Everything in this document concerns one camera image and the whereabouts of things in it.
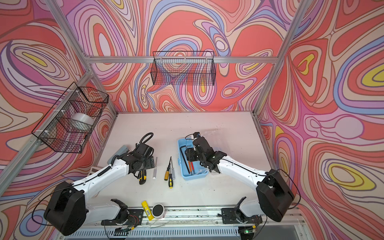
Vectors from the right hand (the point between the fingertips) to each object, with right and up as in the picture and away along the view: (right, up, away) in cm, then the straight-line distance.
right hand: (190, 155), depth 84 cm
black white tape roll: (-15, -25, -13) cm, 32 cm away
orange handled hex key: (0, -9, +6) cm, 11 cm away
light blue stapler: (-43, +2, +9) cm, 44 cm away
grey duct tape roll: (-53, +21, -10) cm, 58 cm away
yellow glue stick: (-20, -27, -11) cm, 36 cm away
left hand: (-25, -5, +3) cm, 26 cm away
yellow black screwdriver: (-12, -14, 0) cm, 18 cm away
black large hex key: (-5, -4, +10) cm, 11 cm away
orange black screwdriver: (-14, -11, +4) cm, 19 cm away
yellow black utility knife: (-28, -13, +2) cm, 31 cm away
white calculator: (-58, -9, +2) cm, 58 cm away
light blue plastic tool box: (+4, -8, -3) cm, 10 cm away
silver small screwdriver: (-10, -13, +2) cm, 17 cm away
